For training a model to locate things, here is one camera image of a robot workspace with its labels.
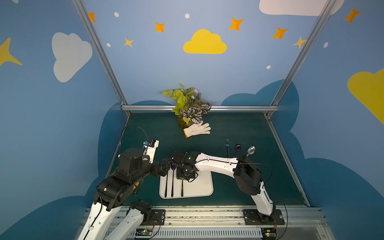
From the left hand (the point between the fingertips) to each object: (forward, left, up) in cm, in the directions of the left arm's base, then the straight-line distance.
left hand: (161, 154), depth 66 cm
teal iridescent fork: (-8, -8, -27) cm, 29 cm away
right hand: (-1, -7, -25) cm, 26 cm away
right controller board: (-26, -52, -29) cm, 65 cm away
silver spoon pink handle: (+19, -53, -27) cm, 62 cm away
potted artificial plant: (+33, -12, -3) cm, 35 cm away
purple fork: (-6, +1, -28) cm, 29 cm away
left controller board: (-27, +9, -29) cm, 41 cm away
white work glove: (+37, -17, -28) cm, 50 cm away
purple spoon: (+22, -45, -28) cm, 57 cm away
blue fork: (+24, -38, -28) cm, 53 cm away
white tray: (-6, -2, -28) cm, 28 cm away
